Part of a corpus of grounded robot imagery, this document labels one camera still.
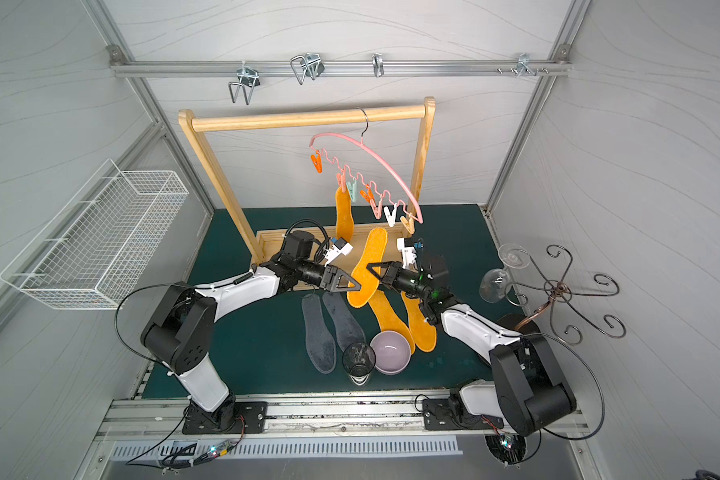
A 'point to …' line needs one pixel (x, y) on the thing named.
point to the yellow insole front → (424, 333)
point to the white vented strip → (152, 450)
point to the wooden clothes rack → (261, 244)
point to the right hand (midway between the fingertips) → (366, 266)
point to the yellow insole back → (373, 255)
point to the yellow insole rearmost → (344, 216)
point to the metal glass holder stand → (560, 292)
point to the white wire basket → (86, 257)
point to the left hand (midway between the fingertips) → (358, 292)
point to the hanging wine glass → (514, 256)
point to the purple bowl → (393, 352)
